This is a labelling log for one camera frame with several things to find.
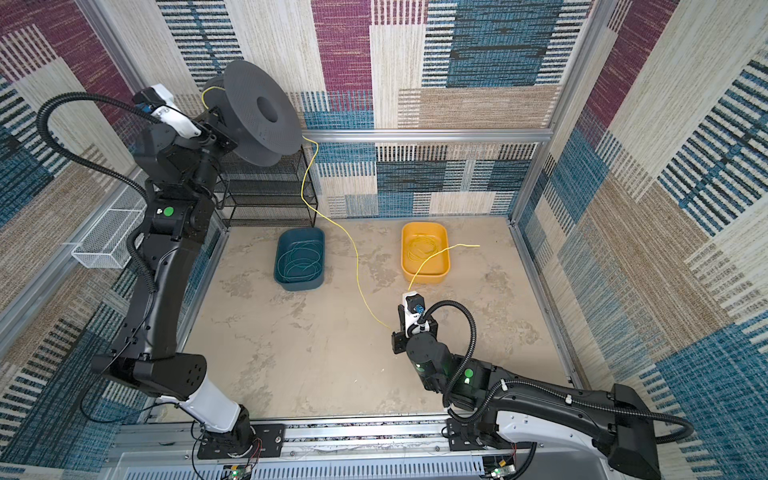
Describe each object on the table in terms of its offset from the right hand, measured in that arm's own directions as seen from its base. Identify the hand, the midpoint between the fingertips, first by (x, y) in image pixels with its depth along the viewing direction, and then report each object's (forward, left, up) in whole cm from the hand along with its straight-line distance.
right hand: (401, 312), depth 73 cm
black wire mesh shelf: (+56, +44, -9) cm, 72 cm away
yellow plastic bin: (+23, -13, -16) cm, 30 cm away
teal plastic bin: (+38, +39, -14) cm, 57 cm away
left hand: (+25, +34, +41) cm, 58 cm away
